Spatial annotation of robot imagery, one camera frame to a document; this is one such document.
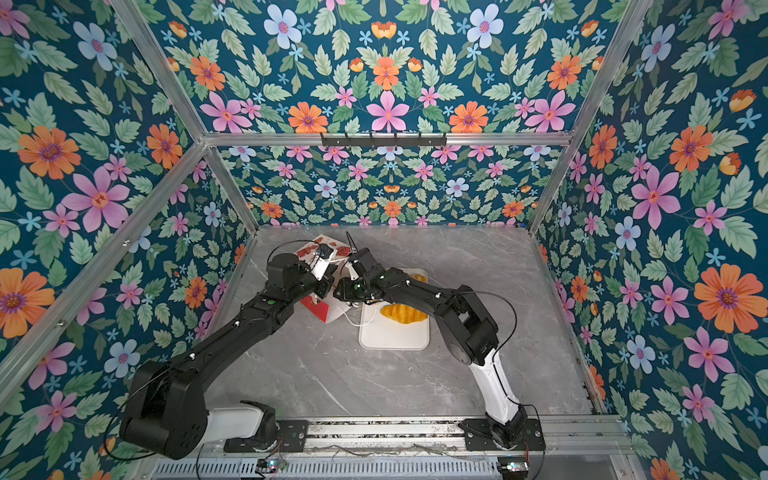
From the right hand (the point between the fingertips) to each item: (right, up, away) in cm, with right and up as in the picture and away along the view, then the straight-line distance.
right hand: (337, 291), depth 90 cm
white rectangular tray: (+13, -13, +1) cm, 19 cm away
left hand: (+2, +10, -8) cm, 13 cm away
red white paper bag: (-1, -4, -1) cm, 4 cm away
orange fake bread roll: (+20, -7, +1) cm, 21 cm away
